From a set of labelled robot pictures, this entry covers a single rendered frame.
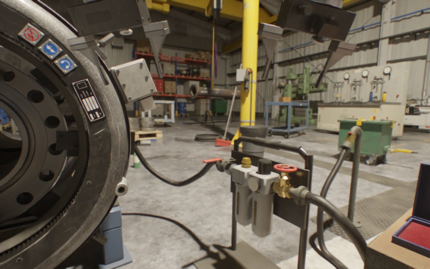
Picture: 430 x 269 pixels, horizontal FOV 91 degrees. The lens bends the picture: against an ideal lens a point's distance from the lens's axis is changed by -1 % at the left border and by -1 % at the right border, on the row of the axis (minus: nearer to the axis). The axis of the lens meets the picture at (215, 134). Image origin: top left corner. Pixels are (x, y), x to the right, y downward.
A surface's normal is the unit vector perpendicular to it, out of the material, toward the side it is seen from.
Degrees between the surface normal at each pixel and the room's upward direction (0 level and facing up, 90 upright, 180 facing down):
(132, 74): 90
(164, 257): 0
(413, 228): 0
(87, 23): 114
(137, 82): 90
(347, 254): 0
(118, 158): 93
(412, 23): 90
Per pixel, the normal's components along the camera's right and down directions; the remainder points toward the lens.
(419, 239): 0.01, -0.99
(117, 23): -0.10, 0.51
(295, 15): 0.11, 0.51
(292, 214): -0.82, 0.06
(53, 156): 0.57, 0.11
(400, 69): -0.95, 0.03
